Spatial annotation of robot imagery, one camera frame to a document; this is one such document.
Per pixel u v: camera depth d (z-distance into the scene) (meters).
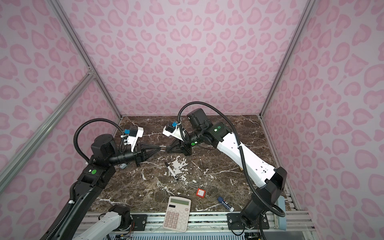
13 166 0.52
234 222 0.73
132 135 0.53
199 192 0.81
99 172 0.48
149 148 0.58
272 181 0.41
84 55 0.85
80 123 0.86
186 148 0.58
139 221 0.73
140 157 0.55
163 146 0.61
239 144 0.46
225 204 0.77
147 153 0.59
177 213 0.75
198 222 0.75
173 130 0.54
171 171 0.90
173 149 0.60
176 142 0.58
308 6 0.69
